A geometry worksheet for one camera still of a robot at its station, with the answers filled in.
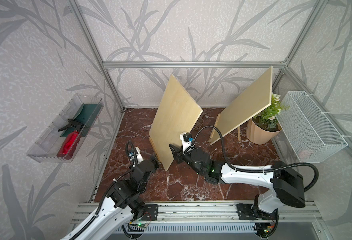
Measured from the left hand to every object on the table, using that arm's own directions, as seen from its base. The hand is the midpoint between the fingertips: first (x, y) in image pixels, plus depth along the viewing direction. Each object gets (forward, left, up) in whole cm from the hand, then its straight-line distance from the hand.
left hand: (151, 157), depth 76 cm
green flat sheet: (+17, +33, +14) cm, 39 cm away
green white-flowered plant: (+26, -69, +1) cm, 74 cm away
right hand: (+4, -11, +8) cm, 14 cm away
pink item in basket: (-1, -75, +6) cm, 75 cm away
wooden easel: (+27, -38, -8) cm, 47 cm away
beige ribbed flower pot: (+16, -62, -3) cm, 64 cm away
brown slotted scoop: (+35, -28, -16) cm, 48 cm away
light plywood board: (+14, -13, +18) cm, 26 cm away
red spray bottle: (-4, +29, +19) cm, 35 cm away
